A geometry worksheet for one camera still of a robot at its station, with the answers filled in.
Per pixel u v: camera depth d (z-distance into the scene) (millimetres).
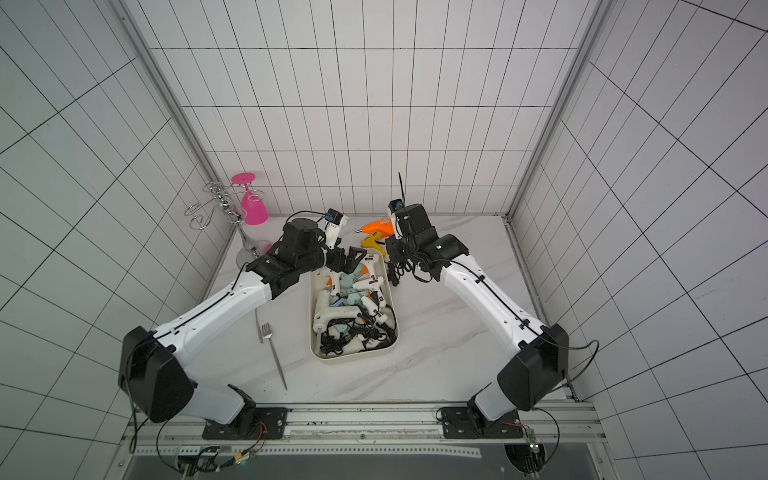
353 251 700
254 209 1003
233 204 883
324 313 837
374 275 962
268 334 876
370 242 1099
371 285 923
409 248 580
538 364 402
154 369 401
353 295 902
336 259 694
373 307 876
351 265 708
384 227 790
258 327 893
